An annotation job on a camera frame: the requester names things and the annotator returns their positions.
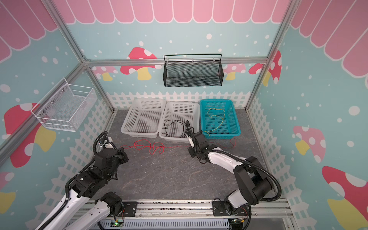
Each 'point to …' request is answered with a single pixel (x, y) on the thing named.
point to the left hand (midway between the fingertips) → (123, 150)
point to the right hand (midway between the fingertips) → (193, 146)
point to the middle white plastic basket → (173, 125)
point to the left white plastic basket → (144, 118)
